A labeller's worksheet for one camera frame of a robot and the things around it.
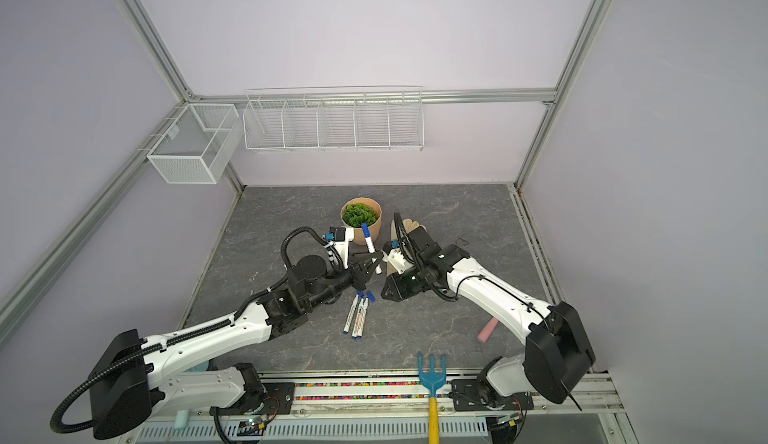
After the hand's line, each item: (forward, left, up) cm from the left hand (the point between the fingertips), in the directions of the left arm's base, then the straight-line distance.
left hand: (382, 259), depth 71 cm
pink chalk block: (-11, -28, -23) cm, 38 cm away
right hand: (-4, -1, -13) cm, 13 cm away
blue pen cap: (+3, +8, -25) cm, 26 cm away
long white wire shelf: (+58, +15, -1) cm, 60 cm away
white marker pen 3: (-5, +8, -25) cm, 26 cm away
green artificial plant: (+25, +8, -13) cm, 30 cm away
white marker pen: (+3, +3, +4) cm, 5 cm away
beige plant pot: (+21, +3, -16) cm, 26 cm away
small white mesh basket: (+45, +61, +1) cm, 76 cm away
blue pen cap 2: (+1, +4, -26) cm, 26 cm away
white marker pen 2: (-4, +10, -24) cm, 27 cm away
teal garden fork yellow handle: (-22, -11, -24) cm, 35 cm away
